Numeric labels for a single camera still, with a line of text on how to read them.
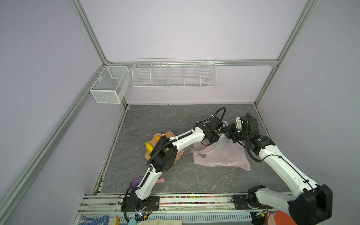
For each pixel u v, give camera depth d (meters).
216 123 0.72
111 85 1.02
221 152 0.75
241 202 0.74
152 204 0.74
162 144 0.54
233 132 0.70
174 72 0.99
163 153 0.56
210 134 0.68
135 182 0.79
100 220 0.69
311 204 0.39
